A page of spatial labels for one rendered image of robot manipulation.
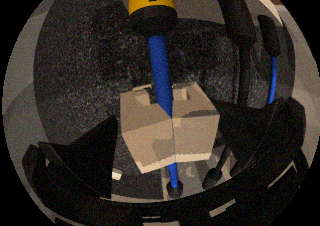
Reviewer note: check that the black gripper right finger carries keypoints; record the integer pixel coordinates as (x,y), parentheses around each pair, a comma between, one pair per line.
(244,127)

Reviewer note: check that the cream flat bar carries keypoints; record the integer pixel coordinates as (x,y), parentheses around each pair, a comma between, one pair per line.
(116,174)

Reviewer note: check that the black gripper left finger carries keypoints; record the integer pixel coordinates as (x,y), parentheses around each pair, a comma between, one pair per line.
(90,157)

